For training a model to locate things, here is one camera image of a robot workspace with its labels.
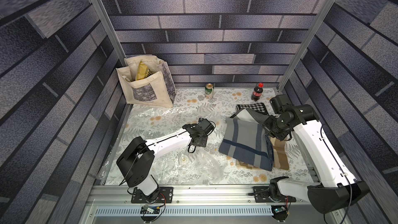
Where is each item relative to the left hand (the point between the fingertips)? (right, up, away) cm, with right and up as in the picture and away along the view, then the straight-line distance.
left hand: (202, 140), depth 86 cm
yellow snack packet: (-38, +41, +11) cm, 57 cm away
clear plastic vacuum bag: (-1, -13, -3) cm, 13 cm away
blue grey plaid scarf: (+24, 0, -5) cm, 24 cm away
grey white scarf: (+29, +14, +10) cm, 34 cm away
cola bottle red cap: (+39, +28, +20) cm, 52 cm away
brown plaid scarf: (+44, -9, -2) cm, 45 cm away
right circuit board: (+37, -31, -14) cm, 51 cm away
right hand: (+30, +9, -13) cm, 34 cm away
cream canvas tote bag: (-29, +30, +12) cm, 43 cm away
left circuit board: (-26, -29, -15) cm, 42 cm away
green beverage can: (+5, +30, +21) cm, 36 cm away
